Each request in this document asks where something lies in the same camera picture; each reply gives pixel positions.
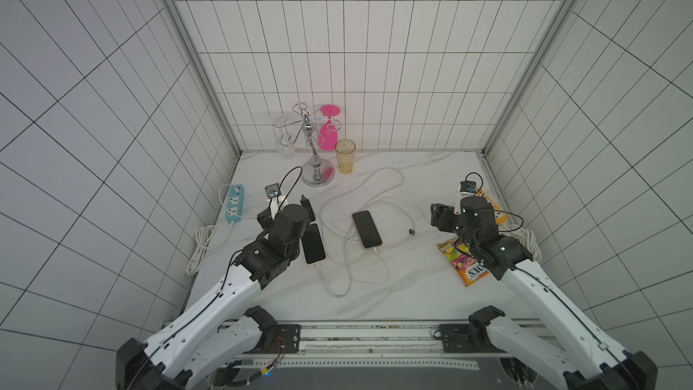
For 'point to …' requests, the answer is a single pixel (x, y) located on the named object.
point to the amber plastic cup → (345, 151)
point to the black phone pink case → (313, 246)
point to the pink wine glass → (328, 134)
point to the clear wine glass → (286, 147)
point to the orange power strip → (499, 217)
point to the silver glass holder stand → (315, 171)
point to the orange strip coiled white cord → (527, 237)
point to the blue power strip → (234, 207)
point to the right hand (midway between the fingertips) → (433, 206)
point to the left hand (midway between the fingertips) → (287, 207)
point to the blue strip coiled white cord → (203, 241)
